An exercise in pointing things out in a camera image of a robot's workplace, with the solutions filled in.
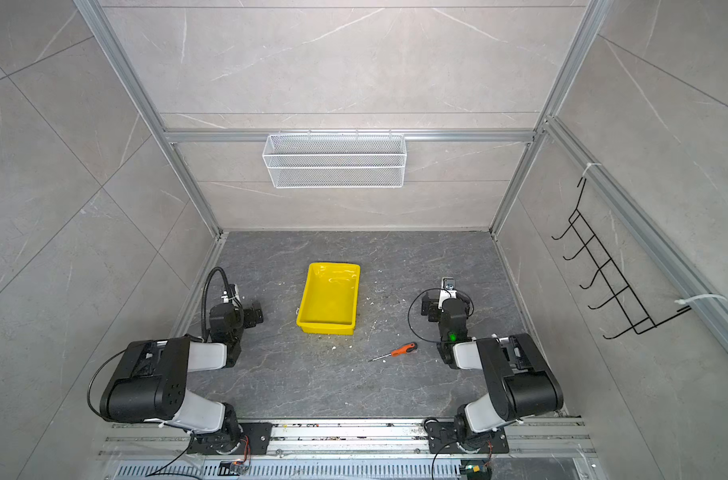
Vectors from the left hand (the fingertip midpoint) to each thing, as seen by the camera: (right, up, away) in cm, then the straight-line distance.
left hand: (240, 297), depth 93 cm
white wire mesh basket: (+30, +46, +7) cm, 55 cm away
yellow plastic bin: (+27, -2, +9) cm, 29 cm away
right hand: (+65, +2, 0) cm, 65 cm away
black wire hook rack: (+96, +3, -30) cm, 101 cm away
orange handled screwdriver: (+54, -14, -6) cm, 56 cm away
